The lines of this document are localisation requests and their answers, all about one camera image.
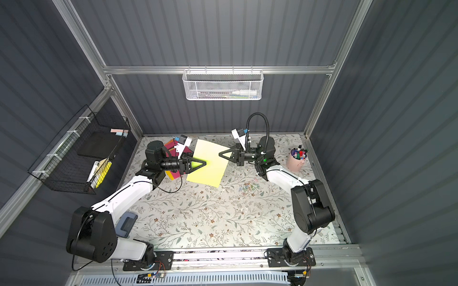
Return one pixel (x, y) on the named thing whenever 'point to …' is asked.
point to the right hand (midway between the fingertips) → (223, 157)
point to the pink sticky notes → (115, 130)
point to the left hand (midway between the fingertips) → (203, 163)
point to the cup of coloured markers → (296, 159)
